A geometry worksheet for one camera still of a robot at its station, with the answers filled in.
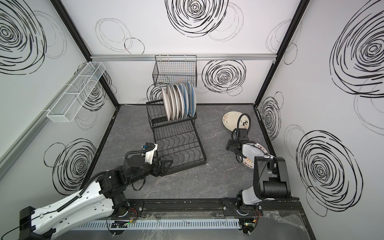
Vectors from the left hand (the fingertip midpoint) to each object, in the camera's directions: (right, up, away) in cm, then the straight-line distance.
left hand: (168, 161), depth 72 cm
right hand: (+37, +2, +22) cm, 43 cm away
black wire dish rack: (+2, +6, +27) cm, 27 cm away
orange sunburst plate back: (+35, +8, -15) cm, 38 cm away
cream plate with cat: (+39, +19, +38) cm, 58 cm away
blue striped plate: (+11, +31, +12) cm, 35 cm away
